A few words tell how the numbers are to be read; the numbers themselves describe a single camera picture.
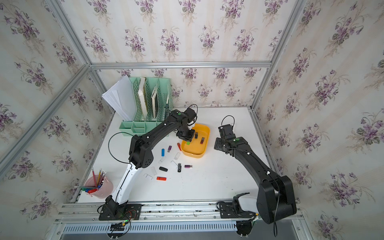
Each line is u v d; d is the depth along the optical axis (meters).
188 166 0.88
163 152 0.96
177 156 0.93
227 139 0.65
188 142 0.91
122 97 0.97
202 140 0.99
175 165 0.89
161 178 0.84
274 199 0.40
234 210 0.72
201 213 0.73
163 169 0.88
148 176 0.84
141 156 0.58
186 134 0.82
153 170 0.89
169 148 0.96
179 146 0.98
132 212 0.73
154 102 1.01
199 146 0.96
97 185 0.76
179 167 0.88
